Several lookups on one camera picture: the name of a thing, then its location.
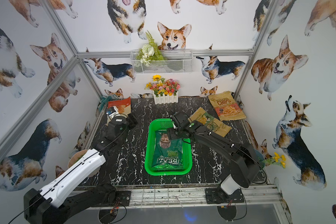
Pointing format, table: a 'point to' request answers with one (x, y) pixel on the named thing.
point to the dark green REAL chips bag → (167, 153)
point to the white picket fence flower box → (164, 91)
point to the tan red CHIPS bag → (227, 108)
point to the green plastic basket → (151, 126)
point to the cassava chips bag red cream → (122, 107)
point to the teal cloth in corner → (104, 99)
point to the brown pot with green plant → (76, 155)
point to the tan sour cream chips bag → (216, 125)
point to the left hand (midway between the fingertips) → (129, 112)
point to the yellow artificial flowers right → (276, 159)
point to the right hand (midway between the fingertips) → (175, 127)
